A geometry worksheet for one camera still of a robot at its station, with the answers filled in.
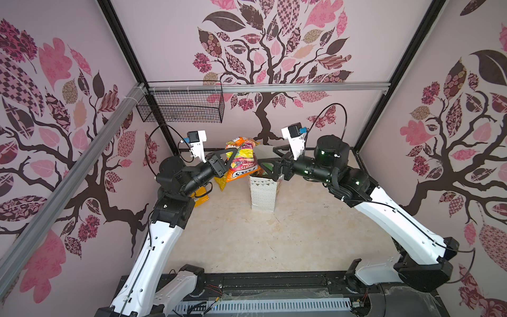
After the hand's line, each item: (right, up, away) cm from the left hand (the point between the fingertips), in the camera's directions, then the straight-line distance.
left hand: (238, 153), depth 58 cm
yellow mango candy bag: (-13, -12, +42) cm, 46 cm away
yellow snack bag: (-23, -20, +36) cm, 47 cm away
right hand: (+9, 0, -1) cm, 9 cm away
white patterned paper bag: (+8, -15, +23) cm, 29 cm away
